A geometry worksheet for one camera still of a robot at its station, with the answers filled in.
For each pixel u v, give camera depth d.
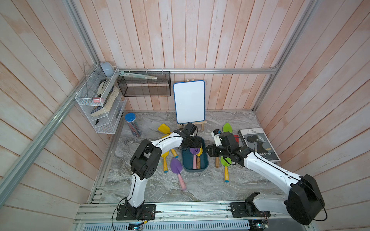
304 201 0.40
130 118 0.89
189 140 0.67
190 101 0.94
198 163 0.89
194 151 0.95
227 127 1.11
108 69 0.82
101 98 0.70
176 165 0.90
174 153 0.93
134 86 1.06
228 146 0.63
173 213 0.73
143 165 0.54
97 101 0.73
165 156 0.94
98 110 0.79
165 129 1.08
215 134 0.76
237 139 1.01
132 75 0.91
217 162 0.90
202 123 1.04
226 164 0.70
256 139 0.98
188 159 0.91
